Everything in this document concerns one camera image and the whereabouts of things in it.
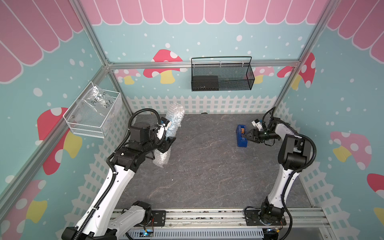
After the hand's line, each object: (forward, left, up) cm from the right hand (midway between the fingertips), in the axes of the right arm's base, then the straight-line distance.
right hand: (246, 137), depth 97 cm
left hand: (-15, +46, +22) cm, 53 cm away
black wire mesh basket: (+30, +16, +28) cm, 44 cm away
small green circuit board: (-50, +58, -9) cm, 77 cm away
